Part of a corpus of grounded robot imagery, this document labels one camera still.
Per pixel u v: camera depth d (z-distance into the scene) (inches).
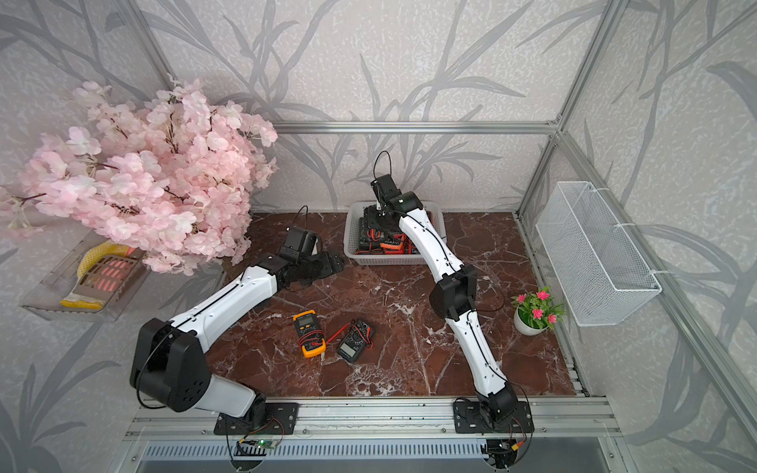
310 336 32.7
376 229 35.1
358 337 32.8
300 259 26.0
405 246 39.9
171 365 16.6
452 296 24.3
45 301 21.7
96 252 24.8
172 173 22.8
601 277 23.5
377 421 29.7
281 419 28.9
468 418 28.8
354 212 43.0
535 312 31.0
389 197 28.7
